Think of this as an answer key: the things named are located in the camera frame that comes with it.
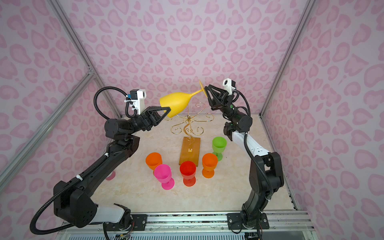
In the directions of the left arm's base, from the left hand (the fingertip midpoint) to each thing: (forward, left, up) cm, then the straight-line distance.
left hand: (169, 111), depth 53 cm
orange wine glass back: (0, -16, -38) cm, 42 cm away
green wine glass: (+11, -23, -39) cm, 47 cm away
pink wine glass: (-5, +10, -41) cm, 43 cm away
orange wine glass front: (0, +14, -36) cm, 39 cm away
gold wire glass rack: (+17, -4, -51) cm, 54 cm away
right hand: (+8, -14, +2) cm, 16 cm away
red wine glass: (-4, -4, -39) cm, 40 cm away
